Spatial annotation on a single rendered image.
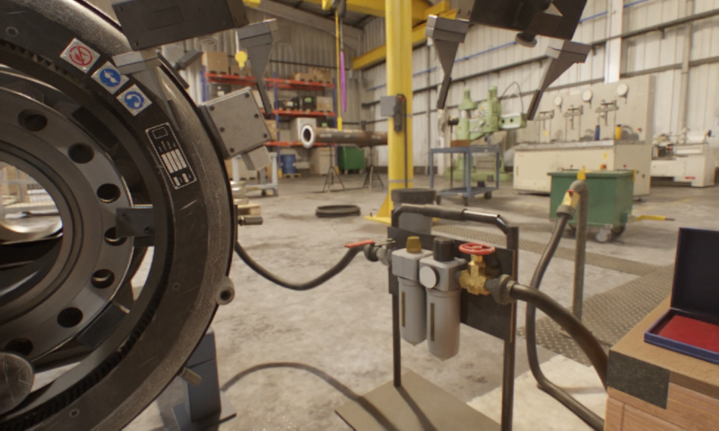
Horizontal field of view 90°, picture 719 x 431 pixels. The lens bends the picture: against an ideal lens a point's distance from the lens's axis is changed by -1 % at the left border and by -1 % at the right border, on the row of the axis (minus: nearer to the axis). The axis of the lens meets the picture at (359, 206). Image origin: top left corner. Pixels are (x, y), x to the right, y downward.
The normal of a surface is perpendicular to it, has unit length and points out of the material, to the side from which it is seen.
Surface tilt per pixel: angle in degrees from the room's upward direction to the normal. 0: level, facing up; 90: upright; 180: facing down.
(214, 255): 92
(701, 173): 90
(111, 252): 90
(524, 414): 0
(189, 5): 114
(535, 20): 135
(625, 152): 90
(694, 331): 0
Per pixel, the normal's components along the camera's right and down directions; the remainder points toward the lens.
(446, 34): 0.12, 0.51
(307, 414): -0.03, -0.99
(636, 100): -0.94, 0.07
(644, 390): -0.79, 0.10
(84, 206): 0.61, 0.08
